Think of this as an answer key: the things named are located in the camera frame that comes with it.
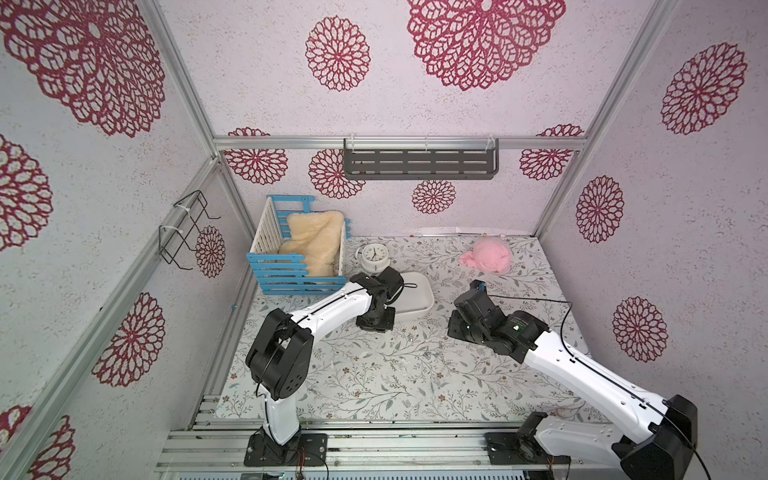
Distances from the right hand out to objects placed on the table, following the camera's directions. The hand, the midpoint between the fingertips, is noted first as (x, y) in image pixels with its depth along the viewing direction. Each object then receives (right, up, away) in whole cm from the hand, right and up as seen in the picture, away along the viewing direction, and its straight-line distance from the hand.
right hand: (457, 325), depth 78 cm
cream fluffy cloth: (-44, +27, +31) cm, 60 cm away
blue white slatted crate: (-54, +13, +27) cm, 62 cm away
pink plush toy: (+18, +20, +27) cm, 38 cm away
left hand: (-20, -3, +9) cm, 22 cm away
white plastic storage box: (-9, +4, +22) cm, 24 cm away
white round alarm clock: (-23, +19, +31) cm, 43 cm away
